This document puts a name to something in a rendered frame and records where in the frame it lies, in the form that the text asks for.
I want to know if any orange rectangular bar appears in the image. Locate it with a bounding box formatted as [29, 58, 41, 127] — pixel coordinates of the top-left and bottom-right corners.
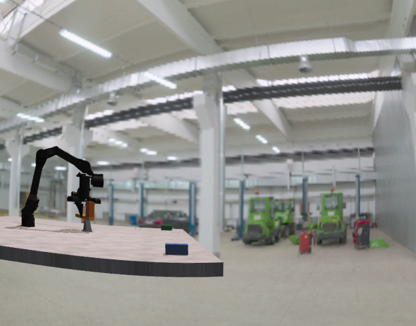
[75, 201, 95, 221]

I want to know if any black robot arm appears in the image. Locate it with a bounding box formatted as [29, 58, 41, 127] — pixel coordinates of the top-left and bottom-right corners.
[21, 146, 104, 228]

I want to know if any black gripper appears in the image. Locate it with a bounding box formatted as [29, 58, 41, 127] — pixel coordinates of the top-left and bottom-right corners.
[67, 186, 101, 217]

